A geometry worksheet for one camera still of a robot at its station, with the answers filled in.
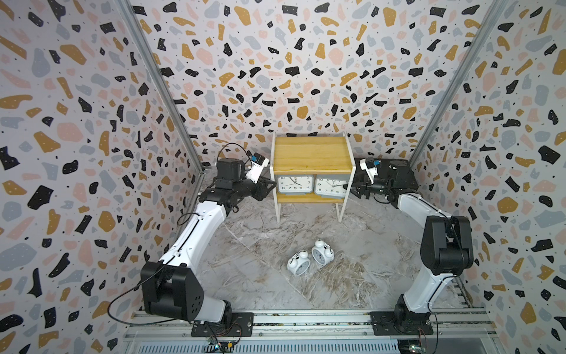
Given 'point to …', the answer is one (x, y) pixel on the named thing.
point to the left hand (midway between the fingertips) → (272, 181)
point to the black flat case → (396, 174)
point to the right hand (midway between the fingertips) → (346, 184)
